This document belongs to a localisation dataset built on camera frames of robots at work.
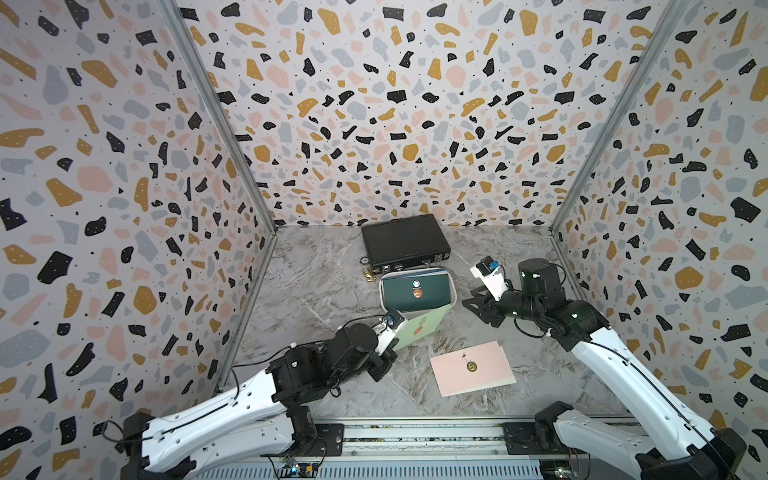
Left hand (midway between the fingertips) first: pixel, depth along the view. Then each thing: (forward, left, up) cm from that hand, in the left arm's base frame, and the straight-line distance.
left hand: (399, 341), depth 68 cm
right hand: (+10, -17, +2) cm, 20 cm away
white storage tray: (+25, -18, -17) cm, 35 cm away
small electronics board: (-22, +24, -22) cm, 39 cm away
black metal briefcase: (+46, -2, -17) cm, 49 cm away
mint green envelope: (+5, -5, -3) cm, 8 cm away
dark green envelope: (+25, -6, -18) cm, 31 cm away
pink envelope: (+1, -20, -22) cm, 30 cm away
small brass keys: (+35, +11, -21) cm, 42 cm away
